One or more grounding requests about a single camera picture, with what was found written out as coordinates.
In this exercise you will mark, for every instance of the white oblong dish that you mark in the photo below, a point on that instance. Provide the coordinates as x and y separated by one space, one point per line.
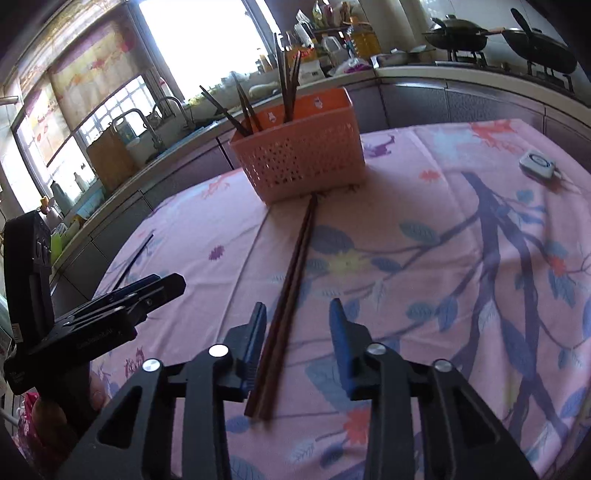
258 89

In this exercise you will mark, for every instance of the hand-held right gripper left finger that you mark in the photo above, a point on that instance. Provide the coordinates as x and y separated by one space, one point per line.
256 332

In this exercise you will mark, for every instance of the bottle with blue label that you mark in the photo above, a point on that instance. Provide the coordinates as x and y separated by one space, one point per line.
123 131

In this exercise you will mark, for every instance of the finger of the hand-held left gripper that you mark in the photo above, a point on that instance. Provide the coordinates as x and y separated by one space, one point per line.
161 288
131 286

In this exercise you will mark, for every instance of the wooden cutting board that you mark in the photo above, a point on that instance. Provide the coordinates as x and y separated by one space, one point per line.
111 159

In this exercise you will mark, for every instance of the dark brown chopstick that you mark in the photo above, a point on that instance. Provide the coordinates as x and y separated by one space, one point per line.
286 332
273 332

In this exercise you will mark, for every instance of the gas stove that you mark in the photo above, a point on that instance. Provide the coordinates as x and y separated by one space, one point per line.
508 69

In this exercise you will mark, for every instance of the pink floral tablecloth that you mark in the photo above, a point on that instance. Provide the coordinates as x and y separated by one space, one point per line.
415 277

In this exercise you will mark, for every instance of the pink plastic bag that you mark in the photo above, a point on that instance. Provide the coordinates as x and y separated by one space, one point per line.
353 67

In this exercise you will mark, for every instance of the black wok with lid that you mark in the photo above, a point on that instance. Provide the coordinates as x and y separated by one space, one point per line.
457 37

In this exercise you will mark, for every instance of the yellow cooking oil bottle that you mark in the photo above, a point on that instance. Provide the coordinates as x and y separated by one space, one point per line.
365 40

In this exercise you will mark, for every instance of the green bottle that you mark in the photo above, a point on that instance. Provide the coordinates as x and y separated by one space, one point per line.
56 243

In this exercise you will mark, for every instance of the metal tray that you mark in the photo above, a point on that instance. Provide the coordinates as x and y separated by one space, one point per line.
397 58

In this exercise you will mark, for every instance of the row of snack packets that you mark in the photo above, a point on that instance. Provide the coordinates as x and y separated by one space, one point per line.
330 11

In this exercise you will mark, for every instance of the black wok with spatula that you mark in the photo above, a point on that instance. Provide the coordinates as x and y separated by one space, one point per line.
540 51

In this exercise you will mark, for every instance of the curved metal faucet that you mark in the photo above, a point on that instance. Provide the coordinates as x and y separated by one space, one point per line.
168 100

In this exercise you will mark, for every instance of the printed roller blind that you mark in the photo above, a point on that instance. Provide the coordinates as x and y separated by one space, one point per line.
41 120
92 78

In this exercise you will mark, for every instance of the white plastic jug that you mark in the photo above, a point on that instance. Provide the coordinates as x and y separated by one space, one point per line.
333 50

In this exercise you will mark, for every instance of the box with orange label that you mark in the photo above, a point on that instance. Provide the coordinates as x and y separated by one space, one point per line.
312 67

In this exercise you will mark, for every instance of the person's left hand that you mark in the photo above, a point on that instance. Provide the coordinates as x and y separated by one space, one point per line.
51 417

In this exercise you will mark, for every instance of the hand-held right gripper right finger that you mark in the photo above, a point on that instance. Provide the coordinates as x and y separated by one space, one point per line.
339 332

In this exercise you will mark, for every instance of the angular metal faucet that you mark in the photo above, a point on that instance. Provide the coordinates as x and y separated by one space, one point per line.
143 117

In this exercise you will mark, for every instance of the small grey white device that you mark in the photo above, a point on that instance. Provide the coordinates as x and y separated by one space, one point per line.
537 165

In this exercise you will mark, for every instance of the thin black stick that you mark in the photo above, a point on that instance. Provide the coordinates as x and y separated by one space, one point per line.
136 258

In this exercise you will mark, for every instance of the orange plastic basket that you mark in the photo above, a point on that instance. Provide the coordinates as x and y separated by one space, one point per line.
300 161

